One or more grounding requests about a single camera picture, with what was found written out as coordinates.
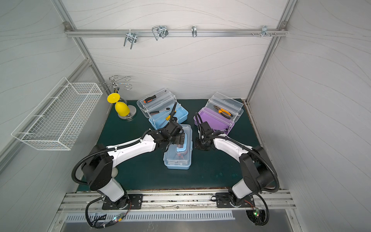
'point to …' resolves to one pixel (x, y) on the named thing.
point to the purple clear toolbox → (210, 114)
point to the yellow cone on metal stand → (125, 111)
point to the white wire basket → (58, 121)
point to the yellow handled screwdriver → (168, 117)
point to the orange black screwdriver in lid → (149, 99)
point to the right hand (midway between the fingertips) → (196, 145)
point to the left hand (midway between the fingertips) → (176, 137)
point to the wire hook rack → (113, 83)
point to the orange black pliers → (221, 111)
